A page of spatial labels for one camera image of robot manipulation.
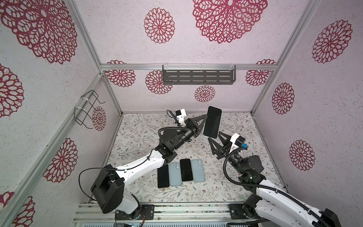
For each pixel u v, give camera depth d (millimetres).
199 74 952
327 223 402
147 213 734
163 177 853
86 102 774
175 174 864
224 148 573
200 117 629
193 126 577
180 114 638
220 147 577
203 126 615
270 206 594
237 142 526
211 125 631
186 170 834
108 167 442
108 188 413
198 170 884
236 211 725
